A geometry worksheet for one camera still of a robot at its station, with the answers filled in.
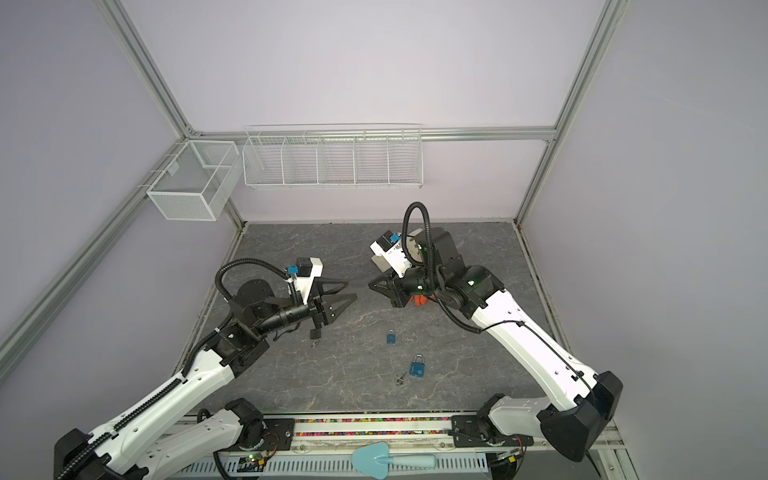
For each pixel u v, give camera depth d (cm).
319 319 60
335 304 61
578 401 38
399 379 83
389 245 57
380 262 108
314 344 89
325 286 66
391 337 90
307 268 57
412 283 58
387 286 61
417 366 84
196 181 100
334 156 99
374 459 70
